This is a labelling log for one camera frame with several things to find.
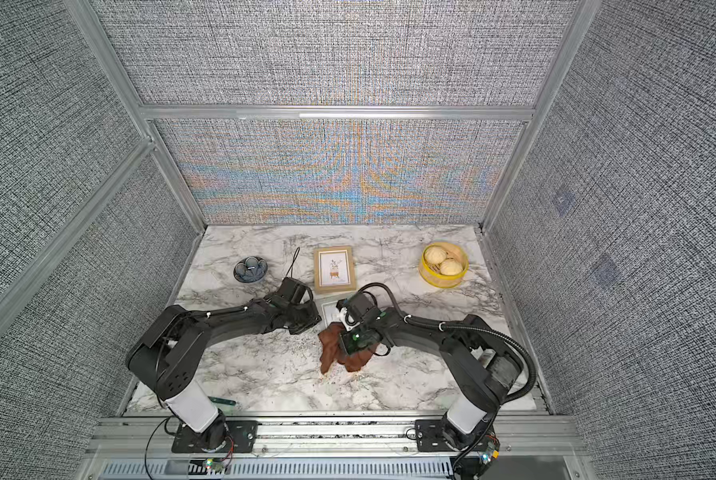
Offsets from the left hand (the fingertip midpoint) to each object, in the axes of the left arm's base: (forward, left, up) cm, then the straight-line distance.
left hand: (327, 320), depth 92 cm
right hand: (-7, -4, +2) cm, 8 cm away
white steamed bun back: (+21, -37, +4) cm, 43 cm away
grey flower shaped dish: (+20, +27, +1) cm, 34 cm away
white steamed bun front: (+16, -42, +4) cm, 45 cm away
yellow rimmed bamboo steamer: (+16, -35, +1) cm, 38 cm away
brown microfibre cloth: (-11, -2, +5) cm, 12 cm away
